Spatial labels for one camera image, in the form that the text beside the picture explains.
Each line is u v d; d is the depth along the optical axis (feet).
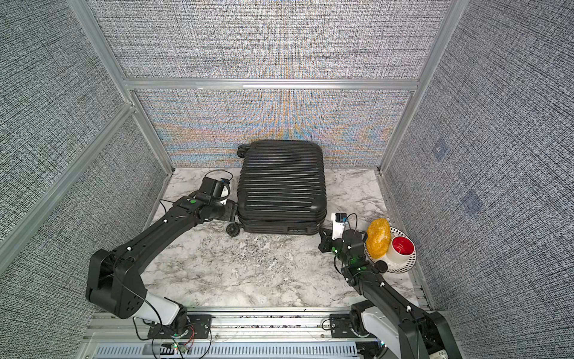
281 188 2.88
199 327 2.41
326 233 2.57
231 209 2.55
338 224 2.41
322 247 2.46
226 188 2.31
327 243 2.45
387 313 1.63
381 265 2.51
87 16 2.34
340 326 2.40
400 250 2.87
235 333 2.40
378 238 2.81
